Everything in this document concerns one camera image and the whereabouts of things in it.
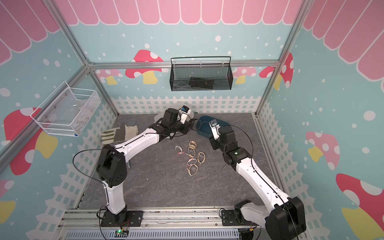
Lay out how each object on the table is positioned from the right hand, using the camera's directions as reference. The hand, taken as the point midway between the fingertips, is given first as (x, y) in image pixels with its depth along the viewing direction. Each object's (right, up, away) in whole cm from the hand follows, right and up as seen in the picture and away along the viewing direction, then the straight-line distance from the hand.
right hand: (215, 132), depth 80 cm
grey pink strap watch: (-20, -14, +17) cm, 30 cm away
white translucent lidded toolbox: (-26, +19, +35) cm, 48 cm away
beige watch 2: (-8, -17, +15) cm, 24 cm away
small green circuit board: (-47, -50, -8) cm, 69 cm away
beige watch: (-13, -9, +20) cm, 25 cm away
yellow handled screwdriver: (+7, -22, +11) cm, 26 cm away
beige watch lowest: (-13, -23, +11) cm, 29 cm away
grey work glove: (-71, -2, +27) cm, 76 cm away
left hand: (-14, +4, +9) cm, 17 cm away
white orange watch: (-14, -19, +14) cm, 27 cm away
